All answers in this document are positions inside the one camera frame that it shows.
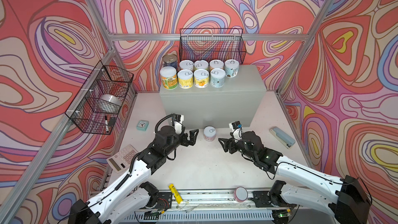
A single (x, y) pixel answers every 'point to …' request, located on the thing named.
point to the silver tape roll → (110, 103)
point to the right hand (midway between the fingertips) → (226, 139)
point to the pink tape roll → (240, 194)
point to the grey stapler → (287, 142)
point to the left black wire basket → (96, 108)
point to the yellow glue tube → (176, 193)
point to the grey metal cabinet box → (242, 99)
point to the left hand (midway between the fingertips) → (192, 128)
